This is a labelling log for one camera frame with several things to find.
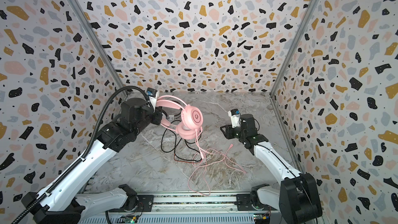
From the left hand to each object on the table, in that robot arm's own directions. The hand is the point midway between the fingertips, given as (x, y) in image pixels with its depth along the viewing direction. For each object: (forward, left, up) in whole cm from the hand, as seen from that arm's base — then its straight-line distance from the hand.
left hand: (159, 102), depth 68 cm
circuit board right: (-40, -46, -36) cm, 71 cm away
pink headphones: (-12, -15, 0) cm, 19 cm away
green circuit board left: (-40, +15, -37) cm, 56 cm away
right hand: (0, -29, -19) cm, 34 cm away
